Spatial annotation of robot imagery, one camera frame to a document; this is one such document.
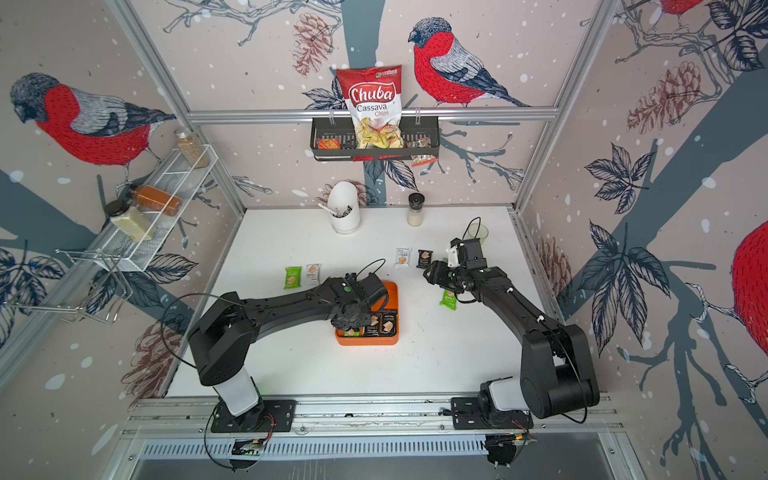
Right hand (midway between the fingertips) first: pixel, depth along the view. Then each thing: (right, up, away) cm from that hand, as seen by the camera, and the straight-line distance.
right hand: (431, 273), depth 89 cm
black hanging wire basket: (-31, +43, +6) cm, 53 cm away
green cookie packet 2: (-46, -3, +11) cm, 47 cm away
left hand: (-19, -12, -3) cm, 23 cm away
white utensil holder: (-31, +22, +25) cm, 45 cm away
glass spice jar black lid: (-3, +20, +22) cm, 30 cm away
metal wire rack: (-75, +2, -29) cm, 80 cm away
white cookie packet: (-39, -2, +12) cm, 41 cm away
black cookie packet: (0, +3, +15) cm, 15 cm away
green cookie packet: (+6, -9, +4) cm, 12 cm away
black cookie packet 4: (-13, -14, -3) cm, 20 cm away
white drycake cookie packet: (-8, +3, +15) cm, 17 cm away
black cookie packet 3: (-17, -16, -3) cm, 24 cm away
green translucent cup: (+20, +11, +15) cm, 27 cm away
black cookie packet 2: (-24, -17, -3) cm, 30 cm away
